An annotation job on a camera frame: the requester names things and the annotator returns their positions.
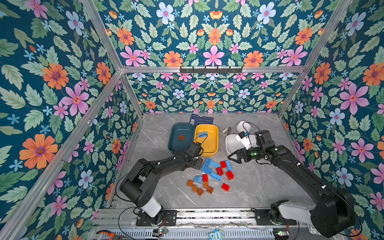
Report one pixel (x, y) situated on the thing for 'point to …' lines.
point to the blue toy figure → (217, 234)
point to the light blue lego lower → (215, 176)
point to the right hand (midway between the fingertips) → (236, 152)
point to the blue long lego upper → (207, 162)
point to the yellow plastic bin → (210, 144)
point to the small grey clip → (227, 130)
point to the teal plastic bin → (174, 144)
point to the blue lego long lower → (206, 169)
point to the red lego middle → (219, 171)
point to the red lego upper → (223, 164)
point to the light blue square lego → (198, 179)
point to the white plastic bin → (232, 145)
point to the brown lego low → (194, 188)
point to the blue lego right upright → (228, 164)
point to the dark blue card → (196, 119)
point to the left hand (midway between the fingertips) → (199, 160)
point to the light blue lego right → (215, 164)
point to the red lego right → (230, 175)
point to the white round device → (243, 126)
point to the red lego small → (205, 177)
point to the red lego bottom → (225, 187)
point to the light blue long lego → (203, 135)
